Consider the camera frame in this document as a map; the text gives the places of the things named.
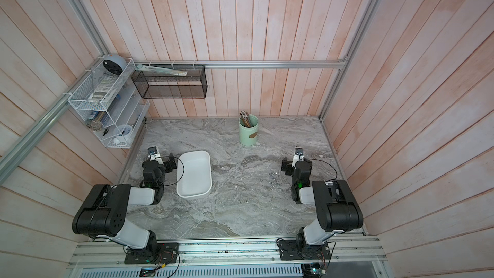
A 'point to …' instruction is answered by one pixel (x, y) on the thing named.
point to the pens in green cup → (245, 119)
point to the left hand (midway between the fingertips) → (163, 156)
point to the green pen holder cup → (248, 135)
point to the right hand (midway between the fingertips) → (295, 155)
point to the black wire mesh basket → (170, 81)
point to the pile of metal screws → (276, 179)
